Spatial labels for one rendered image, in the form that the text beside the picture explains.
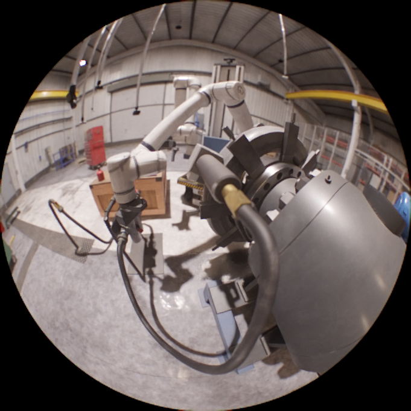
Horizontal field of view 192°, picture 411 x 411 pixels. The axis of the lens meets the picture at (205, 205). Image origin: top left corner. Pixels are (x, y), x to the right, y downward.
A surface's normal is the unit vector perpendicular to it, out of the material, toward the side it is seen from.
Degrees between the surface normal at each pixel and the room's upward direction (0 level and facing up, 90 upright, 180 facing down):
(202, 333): 0
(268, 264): 52
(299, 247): 66
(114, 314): 0
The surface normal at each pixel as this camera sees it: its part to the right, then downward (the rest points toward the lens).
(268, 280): -0.50, -0.11
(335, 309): -0.86, -0.24
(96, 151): 0.92, 0.29
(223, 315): 0.10, -0.81
